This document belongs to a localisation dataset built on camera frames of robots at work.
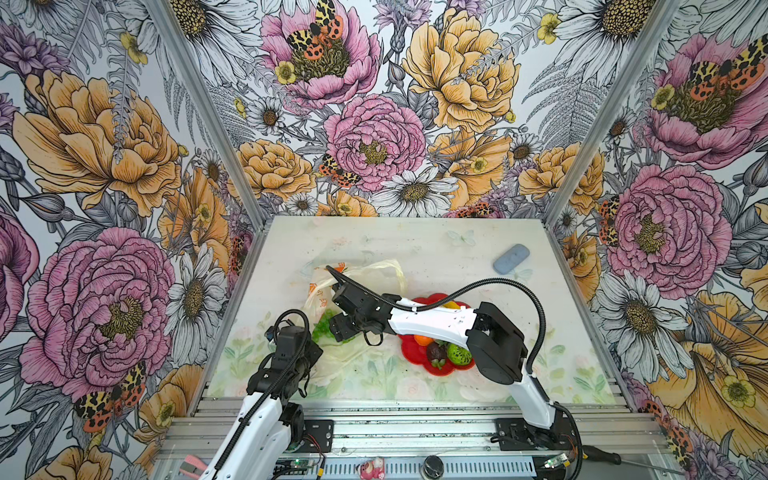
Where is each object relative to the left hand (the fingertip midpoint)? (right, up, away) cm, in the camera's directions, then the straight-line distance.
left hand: (315, 356), depth 85 cm
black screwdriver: (+71, -18, -14) cm, 75 cm away
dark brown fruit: (+34, +2, -2) cm, 34 cm away
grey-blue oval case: (+64, +26, +23) cm, 73 cm away
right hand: (+8, +7, +1) cm, 11 cm away
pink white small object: (+17, -19, -17) cm, 31 cm away
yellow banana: (+39, +14, +4) cm, 41 cm away
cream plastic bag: (+7, 0, -2) cm, 8 cm away
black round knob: (+30, -14, -23) cm, 41 cm away
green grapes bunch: (+1, +6, +5) cm, 8 cm away
